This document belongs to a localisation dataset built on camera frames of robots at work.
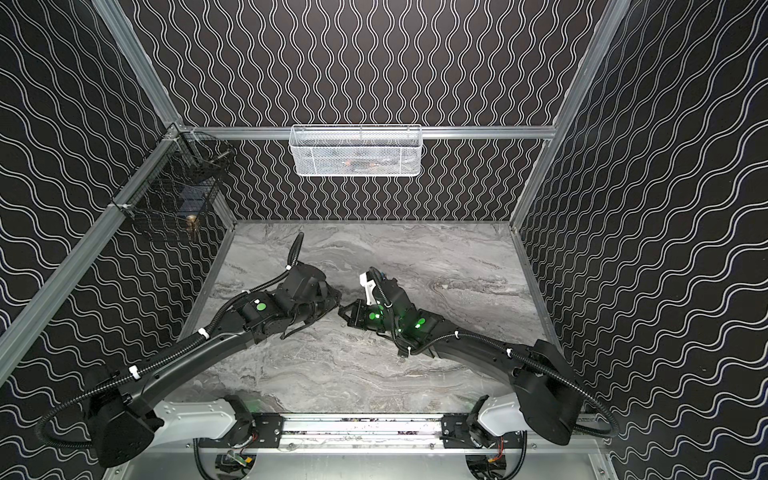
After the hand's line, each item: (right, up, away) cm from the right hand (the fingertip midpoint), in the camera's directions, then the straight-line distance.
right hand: (337, 313), depth 75 cm
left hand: (+3, +4, -1) cm, 5 cm away
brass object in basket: (-42, +23, +8) cm, 48 cm away
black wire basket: (-53, +35, +18) cm, 66 cm away
